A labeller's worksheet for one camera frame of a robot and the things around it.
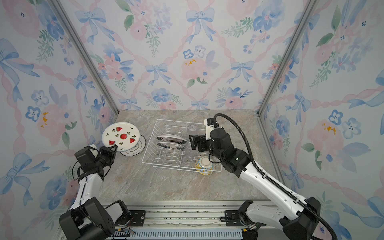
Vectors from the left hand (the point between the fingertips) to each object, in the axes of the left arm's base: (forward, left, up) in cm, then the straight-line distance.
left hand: (116, 144), depth 82 cm
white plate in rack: (+8, -28, -13) cm, 32 cm away
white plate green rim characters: (+7, -6, -15) cm, 18 cm away
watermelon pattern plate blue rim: (+7, -2, -2) cm, 8 cm away
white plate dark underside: (+5, -30, -1) cm, 30 cm away
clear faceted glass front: (-7, -40, -7) cm, 41 cm away
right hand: (-2, -44, +12) cm, 46 cm away
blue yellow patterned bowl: (-7, -48, -10) cm, 50 cm away
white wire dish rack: (+1, -20, -15) cm, 25 cm away
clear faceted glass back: (+16, -42, -6) cm, 45 cm away
